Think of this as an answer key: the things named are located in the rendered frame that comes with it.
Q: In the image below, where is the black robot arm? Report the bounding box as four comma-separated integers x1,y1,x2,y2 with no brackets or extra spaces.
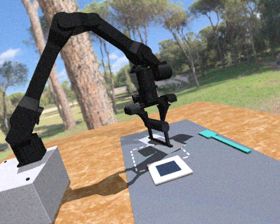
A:
5,12,172,168

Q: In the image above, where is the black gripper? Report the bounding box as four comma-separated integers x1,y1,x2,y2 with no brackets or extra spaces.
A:
124,82,177,129

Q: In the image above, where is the white square tile with dark blue centre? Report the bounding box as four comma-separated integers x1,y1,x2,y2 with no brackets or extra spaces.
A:
147,155,193,185

